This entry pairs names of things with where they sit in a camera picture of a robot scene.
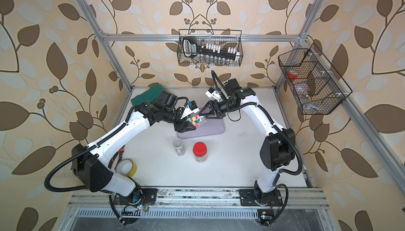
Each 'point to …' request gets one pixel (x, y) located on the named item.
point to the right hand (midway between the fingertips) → (203, 116)
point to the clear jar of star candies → (196, 120)
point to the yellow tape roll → (126, 167)
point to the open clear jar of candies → (177, 144)
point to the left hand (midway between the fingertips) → (191, 119)
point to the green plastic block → (150, 95)
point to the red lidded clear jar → (200, 150)
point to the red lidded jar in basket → (293, 74)
